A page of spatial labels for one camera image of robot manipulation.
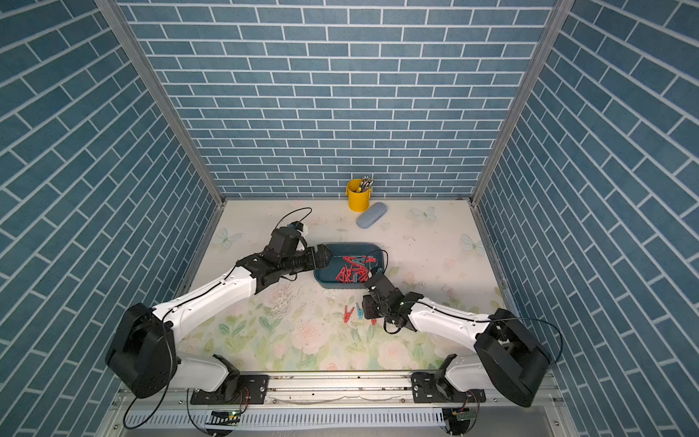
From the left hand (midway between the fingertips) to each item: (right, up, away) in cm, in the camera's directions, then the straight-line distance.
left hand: (330, 257), depth 83 cm
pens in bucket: (+11, +26, +21) cm, 36 cm away
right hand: (+12, -16, +3) cm, 20 cm away
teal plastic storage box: (-3, -8, +11) cm, 14 cm away
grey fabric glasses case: (+14, +14, +30) cm, 36 cm away
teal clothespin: (+9, -18, +5) cm, 21 cm away
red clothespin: (+5, -19, +4) cm, 20 cm away
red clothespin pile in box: (+8, -6, +13) cm, 17 cm away
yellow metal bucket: (+8, +20, +30) cm, 37 cm away
